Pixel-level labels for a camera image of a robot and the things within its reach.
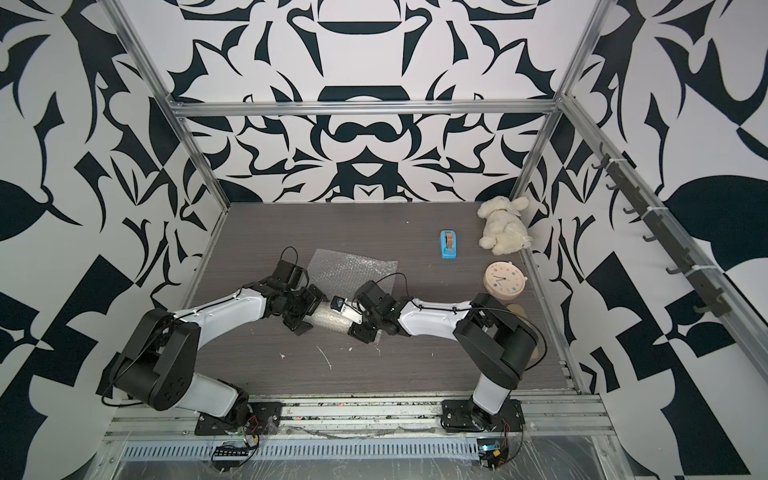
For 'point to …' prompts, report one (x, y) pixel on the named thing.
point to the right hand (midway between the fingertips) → (354, 314)
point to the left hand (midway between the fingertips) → (323, 303)
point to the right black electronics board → (492, 452)
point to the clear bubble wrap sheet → (340, 274)
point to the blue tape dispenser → (448, 242)
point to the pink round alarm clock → (504, 281)
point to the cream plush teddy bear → (505, 231)
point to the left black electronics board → (227, 457)
